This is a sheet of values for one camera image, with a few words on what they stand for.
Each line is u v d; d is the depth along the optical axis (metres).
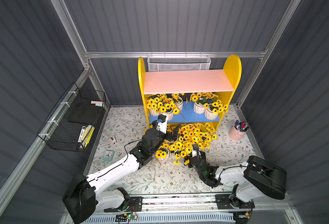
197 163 0.63
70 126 0.72
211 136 0.87
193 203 0.75
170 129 0.65
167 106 0.82
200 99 0.95
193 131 0.85
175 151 0.87
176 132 0.65
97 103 0.84
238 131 0.91
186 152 0.79
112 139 0.97
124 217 0.72
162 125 0.61
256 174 0.46
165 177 0.83
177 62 0.99
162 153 0.77
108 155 0.89
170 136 0.65
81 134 0.69
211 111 0.87
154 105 0.83
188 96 0.92
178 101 0.85
